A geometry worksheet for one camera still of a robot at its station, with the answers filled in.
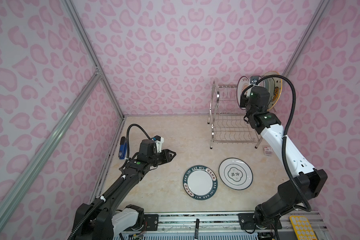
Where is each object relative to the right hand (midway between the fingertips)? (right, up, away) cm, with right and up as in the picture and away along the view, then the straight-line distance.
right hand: (252, 88), depth 73 cm
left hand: (-38, -32, +7) cm, 51 cm away
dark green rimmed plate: (-24, -50, +12) cm, 57 cm away
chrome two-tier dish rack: (-1, -15, +37) cm, 40 cm away
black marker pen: (-27, -68, -2) cm, 73 cm away
